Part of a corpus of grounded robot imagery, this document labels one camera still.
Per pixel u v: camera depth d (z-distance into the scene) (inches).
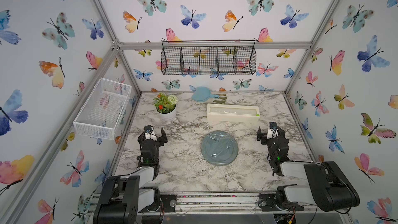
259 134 32.5
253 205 29.3
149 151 25.4
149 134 28.4
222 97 46.4
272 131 29.0
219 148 35.8
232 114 39.2
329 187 17.0
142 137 30.2
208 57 38.7
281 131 32.5
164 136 31.8
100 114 33.0
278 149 26.1
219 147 35.8
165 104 36.8
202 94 47.0
